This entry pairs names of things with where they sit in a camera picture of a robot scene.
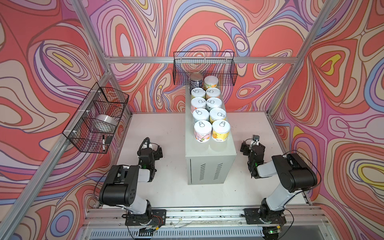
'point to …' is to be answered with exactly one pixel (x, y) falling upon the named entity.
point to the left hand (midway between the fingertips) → (152, 146)
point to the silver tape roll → (107, 118)
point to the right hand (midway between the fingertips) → (251, 144)
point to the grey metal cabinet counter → (208, 162)
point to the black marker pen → (103, 143)
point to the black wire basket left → (93, 125)
